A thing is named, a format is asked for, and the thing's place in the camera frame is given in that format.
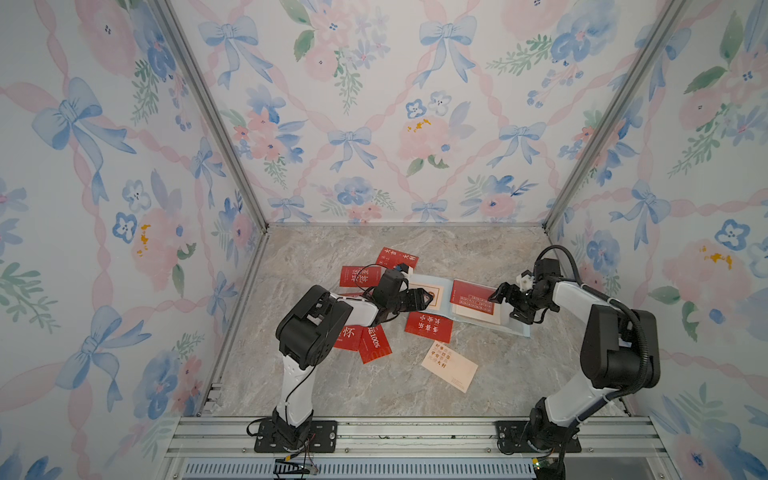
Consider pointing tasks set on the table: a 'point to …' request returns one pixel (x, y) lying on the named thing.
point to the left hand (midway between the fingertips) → (429, 297)
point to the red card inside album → (473, 296)
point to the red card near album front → (425, 324)
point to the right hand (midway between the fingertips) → (502, 303)
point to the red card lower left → (350, 337)
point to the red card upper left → (360, 276)
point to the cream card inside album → (478, 315)
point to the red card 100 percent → (373, 344)
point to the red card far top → (390, 259)
